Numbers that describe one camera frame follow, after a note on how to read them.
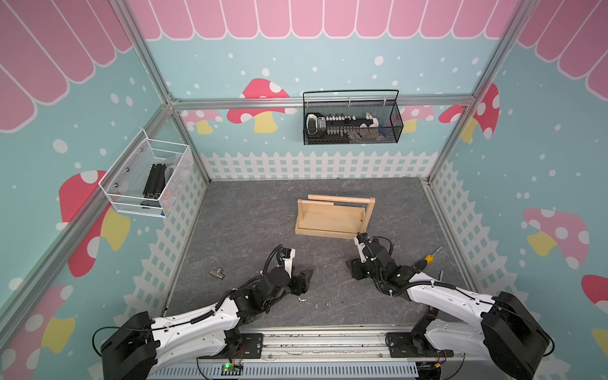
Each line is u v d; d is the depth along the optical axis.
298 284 0.70
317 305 0.83
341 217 1.08
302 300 0.84
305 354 0.74
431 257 0.92
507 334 0.41
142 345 0.42
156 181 0.71
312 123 0.90
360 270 0.76
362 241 0.75
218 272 0.89
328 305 0.83
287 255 0.70
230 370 0.73
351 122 0.90
